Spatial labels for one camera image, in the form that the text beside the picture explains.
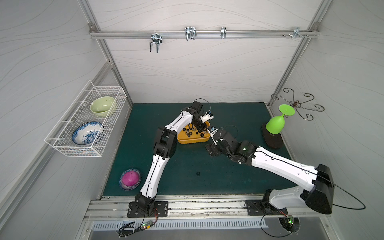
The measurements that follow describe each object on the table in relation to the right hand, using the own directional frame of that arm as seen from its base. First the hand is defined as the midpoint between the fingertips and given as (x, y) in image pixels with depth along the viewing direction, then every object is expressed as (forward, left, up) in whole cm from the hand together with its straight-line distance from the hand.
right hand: (214, 139), depth 77 cm
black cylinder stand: (+13, -41, -19) cm, 47 cm away
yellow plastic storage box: (+14, +21, -19) cm, 31 cm away
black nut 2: (+14, +16, -19) cm, 28 cm away
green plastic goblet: (+9, -33, +3) cm, 34 cm away
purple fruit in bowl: (-18, +44, -11) cm, 49 cm away
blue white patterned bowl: (-8, +56, +15) cm, 59 cm away
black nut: (+16, +15, -19) cm, 29 cm away
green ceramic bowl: (+7, +57, +16) cm, 60 cm away
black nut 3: (-11, +8, -20) cm, 24 cm away
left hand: (+19, +4, -15) cm, 25 cm away
